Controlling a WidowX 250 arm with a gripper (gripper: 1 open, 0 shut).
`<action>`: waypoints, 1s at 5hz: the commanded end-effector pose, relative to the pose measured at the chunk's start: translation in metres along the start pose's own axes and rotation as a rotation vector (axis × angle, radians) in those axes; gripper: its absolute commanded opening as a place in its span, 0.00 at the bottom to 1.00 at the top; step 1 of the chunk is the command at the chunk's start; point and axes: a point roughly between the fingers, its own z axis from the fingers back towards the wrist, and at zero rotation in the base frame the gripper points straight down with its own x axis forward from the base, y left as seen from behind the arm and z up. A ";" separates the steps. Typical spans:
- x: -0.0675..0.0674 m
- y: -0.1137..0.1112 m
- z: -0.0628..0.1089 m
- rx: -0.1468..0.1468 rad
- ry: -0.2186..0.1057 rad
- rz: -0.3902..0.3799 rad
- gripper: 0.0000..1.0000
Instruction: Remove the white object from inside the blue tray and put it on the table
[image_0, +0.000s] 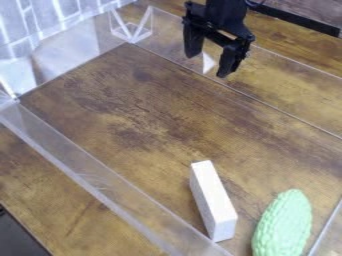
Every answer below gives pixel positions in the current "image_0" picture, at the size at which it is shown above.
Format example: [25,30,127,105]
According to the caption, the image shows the green bumpy gourd toy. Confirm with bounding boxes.
[251,189,312,256]

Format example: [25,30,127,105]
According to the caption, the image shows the clear acrylic tray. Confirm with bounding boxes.
[0,1,342,256]

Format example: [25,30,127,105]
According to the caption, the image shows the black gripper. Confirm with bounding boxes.
[183,0,255,78]

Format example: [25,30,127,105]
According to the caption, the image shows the white foam block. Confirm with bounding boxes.
[189,160,238,242]

